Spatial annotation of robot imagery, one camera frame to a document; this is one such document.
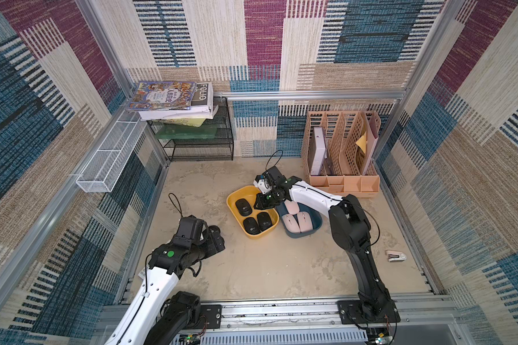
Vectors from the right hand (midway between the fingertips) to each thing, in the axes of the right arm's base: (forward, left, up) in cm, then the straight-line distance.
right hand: (253, 205), depth 95 cm
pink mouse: (0, -17, -2) cm, 17 cm away
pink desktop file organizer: (+37, -48, -4) cm, 60 cm away
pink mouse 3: (-6, -22, -4) cm, 23 cm away
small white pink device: (-21, -55, -5) cm, 59 cm away
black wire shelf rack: (+23, +41, +27) cm, 54 cm away
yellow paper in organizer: (+18, -46, +19) cm, 53 cm away
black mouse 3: (-6, -4, -3) cm, 8 cm away
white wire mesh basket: (+1, +49, +29) cm, 57 cm away
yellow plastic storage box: (+8, +2, -1) cm, 8 cm away
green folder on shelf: (+29, +33, +19) cm, 47 cm away
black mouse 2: (-7, +1, -4) cm, 9 cm away
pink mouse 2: (-7, -16, -4) cm, 18 cm away
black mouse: (+1, +5, -2) cm, 5 cm away
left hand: (-20, +13, +7) cm, 25 cm away
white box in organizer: (+19, -30, +13) cm, 37 cm away
